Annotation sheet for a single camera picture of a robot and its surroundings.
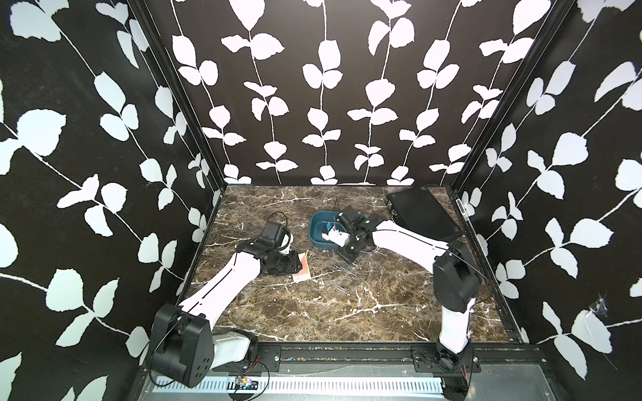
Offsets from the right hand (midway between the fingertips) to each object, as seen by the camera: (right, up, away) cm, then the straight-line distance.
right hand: (338, 250), depth 89 cm
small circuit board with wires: (-28, -35, -18) cm, 49 cm away
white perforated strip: (-10, -36, -19) cm, 42 cm away
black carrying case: (+37, +14, +23) cm, 46 cm away
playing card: (-13, -9, +2) cm, 16 cm away
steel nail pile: (+4, -9, +4) cm, 10 cm away
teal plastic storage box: (-6, +10, +13) cm, 17 cm away
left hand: (-13, -3, -6) cm, 15 cm away
